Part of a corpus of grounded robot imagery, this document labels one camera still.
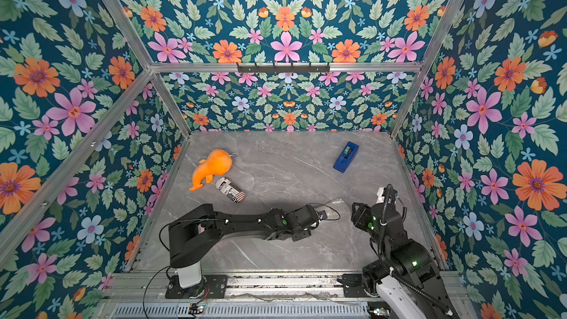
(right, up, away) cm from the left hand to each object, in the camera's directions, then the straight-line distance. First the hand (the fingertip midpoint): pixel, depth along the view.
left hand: (306, 227), depth 87 cm
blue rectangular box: (+20, +28, +17) cm, 38 cm away
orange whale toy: (-40, +25, +12) cm, 49 cm away
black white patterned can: (-33, +14, +7) cm, 36 cm away
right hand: (+17, +13, -16) cm, 27 cm away
